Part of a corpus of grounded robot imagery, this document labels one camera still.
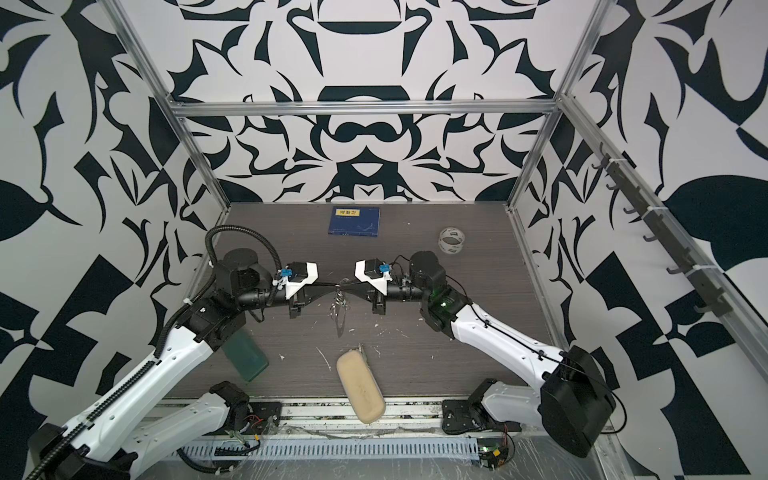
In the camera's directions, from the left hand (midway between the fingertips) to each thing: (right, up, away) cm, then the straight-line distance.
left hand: (335, 276), depth 65 cm
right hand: (+2, -2, 0) cm, 3 cm away
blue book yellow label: (-1, +14, +50) cm, 52 cm away
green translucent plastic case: (-28, -23, +17) cm, 40 cm away
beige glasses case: (+4, -29, +11) cm, 31 cm away
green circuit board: (+36, -42, +6) cm, 56 cm away
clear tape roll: (+34, +7, +44) cm, 56 cm away
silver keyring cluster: (+1, -5, -2) cm, 5 cm away
